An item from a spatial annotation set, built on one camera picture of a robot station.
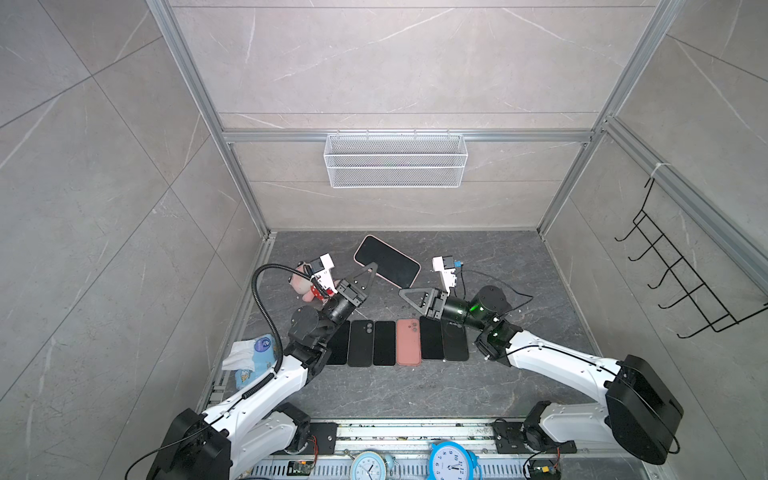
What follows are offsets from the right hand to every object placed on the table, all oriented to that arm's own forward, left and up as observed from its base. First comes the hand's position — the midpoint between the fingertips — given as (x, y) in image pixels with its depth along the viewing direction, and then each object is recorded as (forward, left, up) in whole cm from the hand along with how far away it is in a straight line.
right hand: (404, 297), depth 65 cm
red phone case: (+3, -2, -31) cm, 31 cm away
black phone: (+3, +5, -31) cm, 32 cm away
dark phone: (+7, +2, +3) cm, 8 cm away
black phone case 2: (+3, +13, -31) cm, 33 cm away
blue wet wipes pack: (-4, +42, -24) cm, 49 cm away
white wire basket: (+55, +1, 0) cm, 55 cm away
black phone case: (+1, -16, -27) cm, 32 cm away
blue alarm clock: (-28, -10, -28) cm, 41 cm away
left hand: (+4, +5, +6) cm, 9 cm away
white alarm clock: (-28, +9, -26) cm, 40 cm away
